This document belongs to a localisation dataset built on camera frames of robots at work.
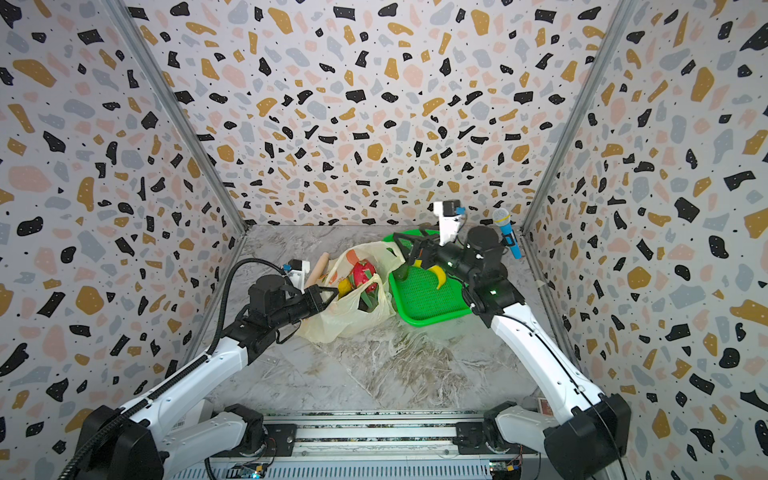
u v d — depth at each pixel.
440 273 1.06
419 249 0.60
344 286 0.96
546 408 0.78
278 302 0.64
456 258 0.59
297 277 0.73
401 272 1.01
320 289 0.72
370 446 0.73
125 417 0.40
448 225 0.60
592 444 0.38
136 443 0.38
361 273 0.96
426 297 1.01
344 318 0.75
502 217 0.90
